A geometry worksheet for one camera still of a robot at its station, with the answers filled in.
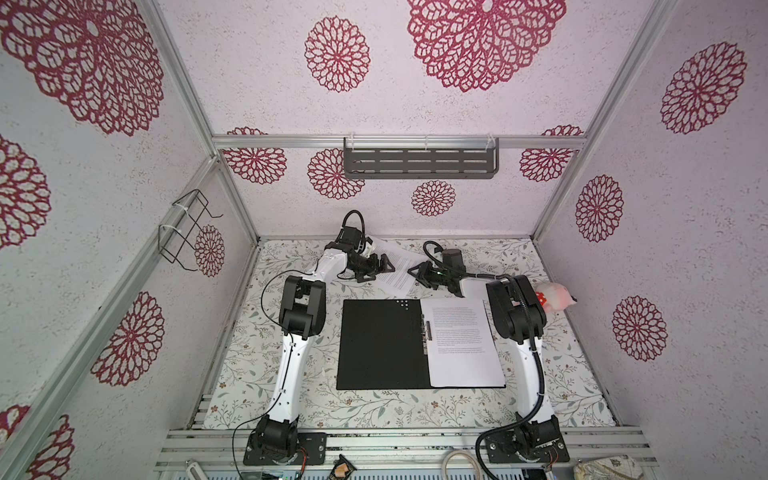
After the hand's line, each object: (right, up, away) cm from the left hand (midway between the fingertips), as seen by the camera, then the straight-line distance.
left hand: (383, 277), depth 106 cm
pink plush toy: (+55, -6, -11) cm, 56 cm away
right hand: (+9, +4, 0) cm, 10 cm away
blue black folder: (0, -21, -14) cm, 25 cm away
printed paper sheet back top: (+6, -2, +1) cm, 6 cm away
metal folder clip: (+13, -17, -13) cm, 26 cm away
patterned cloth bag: (+54, -42, -38) cm, 78 cm away
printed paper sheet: (+24, -22, -16) cm, 36 cm away
